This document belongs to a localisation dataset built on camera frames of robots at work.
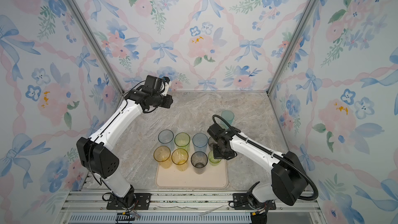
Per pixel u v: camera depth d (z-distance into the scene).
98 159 0.44
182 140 0.86
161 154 0.88
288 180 0.42
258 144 0.49
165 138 0.84
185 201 0.76
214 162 0.84
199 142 0.83
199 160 0.82
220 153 0.71
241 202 0.73
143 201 0.74
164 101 0.71
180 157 0.81
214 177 0.85
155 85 0.63
